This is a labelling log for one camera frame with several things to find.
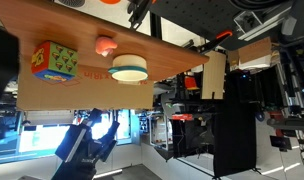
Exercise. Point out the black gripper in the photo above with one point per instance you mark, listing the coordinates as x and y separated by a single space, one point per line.
87 165

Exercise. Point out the colourful patterned cube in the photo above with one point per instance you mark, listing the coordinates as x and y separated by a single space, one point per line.
55 61

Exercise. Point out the brown cardboard sheet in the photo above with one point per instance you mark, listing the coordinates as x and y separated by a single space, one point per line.
92 96

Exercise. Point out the large glass window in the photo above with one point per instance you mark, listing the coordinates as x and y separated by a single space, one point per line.
35 136

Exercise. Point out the cream bowl teal rim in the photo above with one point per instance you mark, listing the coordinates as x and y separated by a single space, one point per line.
128 66

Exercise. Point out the red label bar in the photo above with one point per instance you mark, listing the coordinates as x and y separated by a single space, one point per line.
182 117

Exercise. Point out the pink plush toy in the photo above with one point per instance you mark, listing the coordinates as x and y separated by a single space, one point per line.
104 45

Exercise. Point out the black equipment rack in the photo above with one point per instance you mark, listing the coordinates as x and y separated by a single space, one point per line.
192 136

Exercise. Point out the small red object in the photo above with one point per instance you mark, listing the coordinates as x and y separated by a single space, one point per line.
191 83

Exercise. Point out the black blurry foreground object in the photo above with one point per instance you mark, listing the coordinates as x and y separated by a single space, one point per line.
3 63

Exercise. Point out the orange black bar clamp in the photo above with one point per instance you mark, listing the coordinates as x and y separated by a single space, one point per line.
138 13
222 34

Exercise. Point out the light wood panel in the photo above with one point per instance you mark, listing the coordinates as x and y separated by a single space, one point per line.
213 75

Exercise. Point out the black round mesh object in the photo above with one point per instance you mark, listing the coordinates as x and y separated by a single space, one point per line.
72 2

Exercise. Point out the orange round object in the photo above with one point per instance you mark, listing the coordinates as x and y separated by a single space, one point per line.
109 1

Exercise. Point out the black perforated breadboard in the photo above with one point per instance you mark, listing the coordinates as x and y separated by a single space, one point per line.
198 13

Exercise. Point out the white block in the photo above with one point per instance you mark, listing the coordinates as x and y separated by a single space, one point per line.
255 63

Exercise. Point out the brown cardboard box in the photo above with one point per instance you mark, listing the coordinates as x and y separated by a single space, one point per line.
255 50

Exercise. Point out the small black monitor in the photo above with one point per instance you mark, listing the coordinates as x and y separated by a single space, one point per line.
280 143

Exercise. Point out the silver metal tripod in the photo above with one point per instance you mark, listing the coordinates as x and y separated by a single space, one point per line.
303 156

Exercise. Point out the aluminium extrusion rail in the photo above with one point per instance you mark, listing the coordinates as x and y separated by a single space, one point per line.
255 23

